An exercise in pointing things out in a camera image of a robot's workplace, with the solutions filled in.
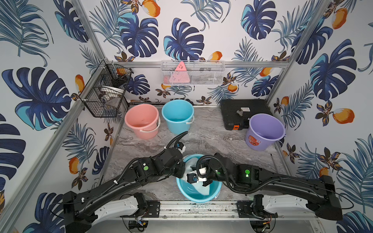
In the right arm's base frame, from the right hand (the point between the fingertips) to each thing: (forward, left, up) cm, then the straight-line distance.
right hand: (190, 163), depth 66 cm
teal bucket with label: (-7, 0, -10) cm, 12 cm away
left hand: (+2, +1, -7) cm, 8 cm away
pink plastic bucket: (+41, +34, -16) cm, 56 cm away
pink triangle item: (+52, +7, +13) cm, 54 cm away
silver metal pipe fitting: (+47, -36, -14) cm, 61 cm away
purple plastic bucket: (+25, -44, -8) cm, 51 cm away
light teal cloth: (-3, -1, +2) cm, 4 cm away
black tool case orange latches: (+46, -34, -14) cm, 59 cm away
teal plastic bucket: (+41, +8, -11) cm, 43 cm away
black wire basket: (+37, +50, +10) cm, 63 cm away
